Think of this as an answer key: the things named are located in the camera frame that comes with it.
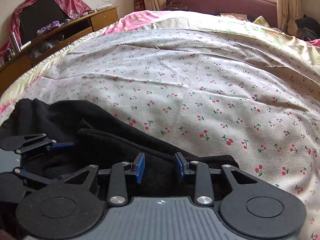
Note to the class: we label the purple cloth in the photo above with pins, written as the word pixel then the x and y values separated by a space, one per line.
pixel 48 27

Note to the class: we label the wicker basket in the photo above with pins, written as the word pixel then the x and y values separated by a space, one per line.
pixel 177 5

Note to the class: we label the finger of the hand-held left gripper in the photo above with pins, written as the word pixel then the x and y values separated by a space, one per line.
pixel 32 176
pixel 32 142

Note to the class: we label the black television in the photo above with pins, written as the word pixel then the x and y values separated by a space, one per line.
pixel 41 17

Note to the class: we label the brown paper sheets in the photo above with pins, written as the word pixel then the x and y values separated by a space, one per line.
pixel 232 15

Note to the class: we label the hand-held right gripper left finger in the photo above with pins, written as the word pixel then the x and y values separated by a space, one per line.
pixel 140 168

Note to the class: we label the wooden cabinet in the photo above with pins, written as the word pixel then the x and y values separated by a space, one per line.
pixel 103 17

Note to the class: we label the black pants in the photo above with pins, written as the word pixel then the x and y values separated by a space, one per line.
pixel 100 142

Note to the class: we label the yellow green packet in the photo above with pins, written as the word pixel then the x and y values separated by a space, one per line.
pixel 261 20

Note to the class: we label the white paper roll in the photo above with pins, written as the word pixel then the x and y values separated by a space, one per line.
pixel 103 7

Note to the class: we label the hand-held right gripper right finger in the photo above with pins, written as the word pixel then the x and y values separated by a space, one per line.
pixel 178 167

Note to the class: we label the dark bag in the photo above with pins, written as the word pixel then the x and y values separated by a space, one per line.
pixel 306 27

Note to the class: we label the steel thermos bottle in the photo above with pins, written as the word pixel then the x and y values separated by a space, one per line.
pixel 15 44

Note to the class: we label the grey plastic bag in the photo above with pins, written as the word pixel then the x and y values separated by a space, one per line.
pixel 42 48

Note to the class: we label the cherry print bedsheet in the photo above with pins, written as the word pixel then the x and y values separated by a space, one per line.
pixel 200 80

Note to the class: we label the pink floral cloth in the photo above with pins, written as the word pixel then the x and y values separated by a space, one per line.
pixel 75 2

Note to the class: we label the maroon padded bench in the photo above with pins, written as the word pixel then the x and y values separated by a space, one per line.
pixel 220 2

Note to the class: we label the red box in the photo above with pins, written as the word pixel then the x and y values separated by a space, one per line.
pixel 139 5

